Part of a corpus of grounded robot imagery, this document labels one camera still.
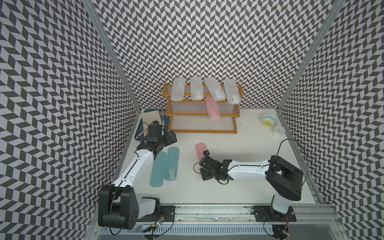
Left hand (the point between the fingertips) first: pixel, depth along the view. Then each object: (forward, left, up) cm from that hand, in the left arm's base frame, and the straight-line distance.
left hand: (169, 138), depth 86 cm
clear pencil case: (+27, -5, +14) cm, 31 cm away
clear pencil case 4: (+21, -28, +17) cm, 39 cm away
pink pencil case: (0, -18, -13) cm, 22 cm away
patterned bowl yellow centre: (+22, -69, -10) cm, 73 cm away
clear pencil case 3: (+19, -37, +17) cm, 45 cm away
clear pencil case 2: (+24, -17, +17) cm, 34 cm away
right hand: (-16, -23, -14) cm, 31 cm away
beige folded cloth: (+26, +21, -11) cm, 35 cm away
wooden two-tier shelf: (+30, -10, -14) cm, 34 cm away
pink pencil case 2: (+20, -27, +4) cm, 34 cm away
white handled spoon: (+31, +11, -12) cm, 35 cm away
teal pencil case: (-15, +6, -13) cm, 21 cm away
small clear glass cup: (+11, -71, -8) cm, 72 cm away
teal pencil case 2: (-9, -1, -15) cm, 17 cm away
